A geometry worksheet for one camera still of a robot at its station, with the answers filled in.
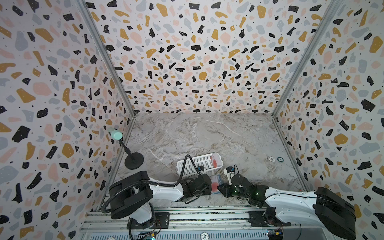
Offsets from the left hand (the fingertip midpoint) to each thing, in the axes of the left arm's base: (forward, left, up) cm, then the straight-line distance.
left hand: (216, 186), depth 82 cm
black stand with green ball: (+17, +50, -2) cm, 53 cm away
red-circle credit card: (+2, +1, -1) cm, 3 cm away
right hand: (-1, 0, +1) cm, 1 cm away
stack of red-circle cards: (+15, -1, +1) cm, 15 cm away
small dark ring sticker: (+18, -44, -4) cm, 48 cm away
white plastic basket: (+16, +2, -4) cm, 16 cm away
